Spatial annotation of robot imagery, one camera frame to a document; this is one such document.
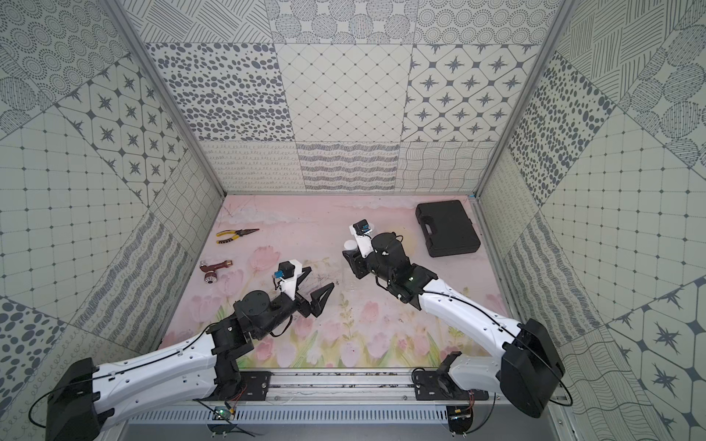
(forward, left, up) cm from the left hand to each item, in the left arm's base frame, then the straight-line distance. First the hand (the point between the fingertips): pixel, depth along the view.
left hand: (319, 271), depth 71 cm
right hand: (+9, -8, -3) cm, 12 cm away
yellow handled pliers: (+29, +40, -22) cm, 54 cm away
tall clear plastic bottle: (+10, -6, +1) cm, 12 cm away
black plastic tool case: (+31, -43, -19) cm, 56 cm away
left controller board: (-29, +25, -25) cm, 46 cm away
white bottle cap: (+9, -8, 0) cm, 12 cm away
